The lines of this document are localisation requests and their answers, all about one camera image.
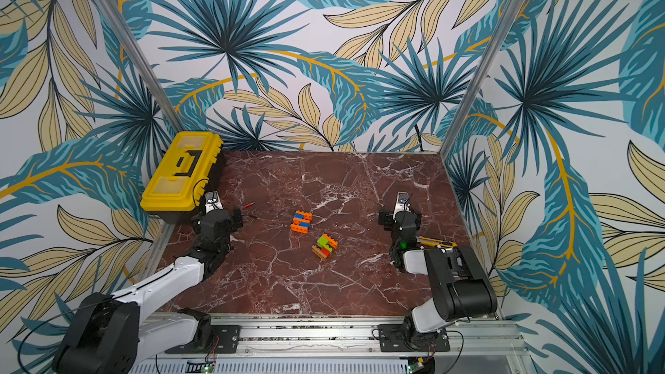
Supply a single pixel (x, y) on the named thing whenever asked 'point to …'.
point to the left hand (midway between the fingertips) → (219, 212)
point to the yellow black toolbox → (190, 164)
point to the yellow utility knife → (435, 242)
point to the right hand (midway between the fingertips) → (401, 206)
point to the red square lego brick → (326, 252)
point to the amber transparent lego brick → (317, 250)
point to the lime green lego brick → (322, 242)
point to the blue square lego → (298, 216)
